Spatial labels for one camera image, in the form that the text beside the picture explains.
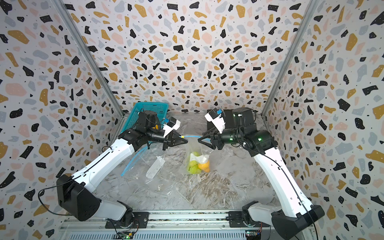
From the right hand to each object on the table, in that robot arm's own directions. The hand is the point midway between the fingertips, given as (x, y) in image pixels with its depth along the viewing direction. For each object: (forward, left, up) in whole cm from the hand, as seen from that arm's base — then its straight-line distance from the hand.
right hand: (202, 138), depth 62 cm
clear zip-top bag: (+4, +35, -36) cm, 50 cm away
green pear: (-1, +5, -26) cm, 27 cm away
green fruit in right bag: (+3, +3, -17) cm, 18 cm away
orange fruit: (0, -1, -26) cm, 26 cm away
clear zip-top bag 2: (0, +3, -17) cm, 17 cm away
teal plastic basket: (+47, +54, -26) cm, 76 cm away
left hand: (+2, +7, -5) cm, 9 cm away
